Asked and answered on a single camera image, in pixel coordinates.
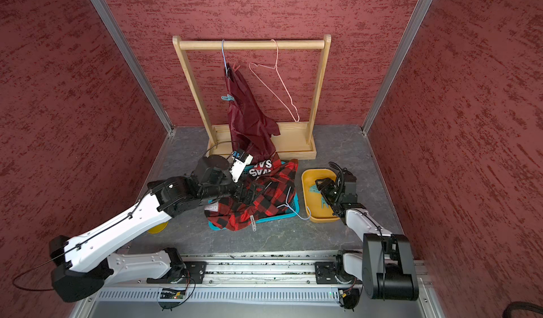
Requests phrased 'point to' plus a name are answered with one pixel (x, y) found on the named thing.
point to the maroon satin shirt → (254, 126)
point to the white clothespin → (252, 220)
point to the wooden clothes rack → (293, 140)
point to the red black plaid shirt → (275, 184)
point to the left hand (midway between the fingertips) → (251, 187)
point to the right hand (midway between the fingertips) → (315, 186)
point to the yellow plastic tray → (318, 208)
